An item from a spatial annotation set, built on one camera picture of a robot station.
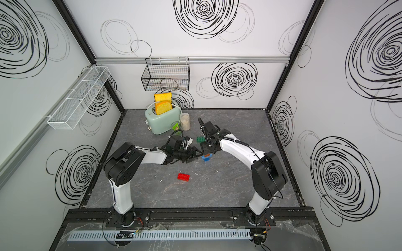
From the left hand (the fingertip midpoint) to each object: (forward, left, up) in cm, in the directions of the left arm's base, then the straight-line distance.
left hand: (200, 156), depth 91 cm
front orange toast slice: (+24, +24, +16) cm, 38 cm away
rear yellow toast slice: (+33, +24, +17) cm, 44 cm away
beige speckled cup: (+24, +11, +6) cm, 27 cm away
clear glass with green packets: (+19, +16, +2) cm, 25 cm away
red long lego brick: (-12, +9, -2) cm, 15 cm away
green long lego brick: (+14, 0, -2) cm, 14 cm away
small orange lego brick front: (0, -4, +2) cm, 4 cm away
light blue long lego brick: (0, -3, -2) cm, 4 cm away
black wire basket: (+66, +30, +13) cm, 73 cm away
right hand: (+1, -4, +6) cm, 7 cm away
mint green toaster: (+19, +27, +6) cm, 34 cm away
